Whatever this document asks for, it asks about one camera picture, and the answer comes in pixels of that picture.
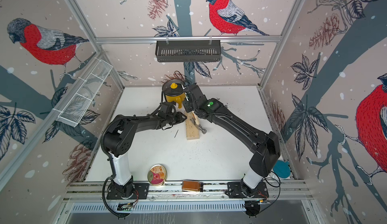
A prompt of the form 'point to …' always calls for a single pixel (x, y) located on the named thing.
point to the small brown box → (192, 185)
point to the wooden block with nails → (192, 132)
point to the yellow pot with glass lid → (174, 92)
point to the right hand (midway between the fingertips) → (189, 96)
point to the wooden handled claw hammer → (194, 120)
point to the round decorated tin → (156, 175)
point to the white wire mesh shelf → (86, 89)
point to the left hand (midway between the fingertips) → (188, 115)
